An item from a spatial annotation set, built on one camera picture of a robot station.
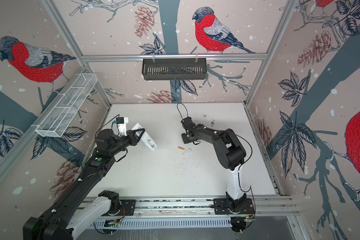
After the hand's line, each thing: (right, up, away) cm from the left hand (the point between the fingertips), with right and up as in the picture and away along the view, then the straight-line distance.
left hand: (142, 130), depth 73 cm
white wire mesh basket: (-42, +4, -2) cm, 42 cm away
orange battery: (+18, -14, +22) cm, 32 cm away
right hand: (+23, -10, +27) cm, 37 cm away
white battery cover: (+23, -16, +21) cm, 35 cm away
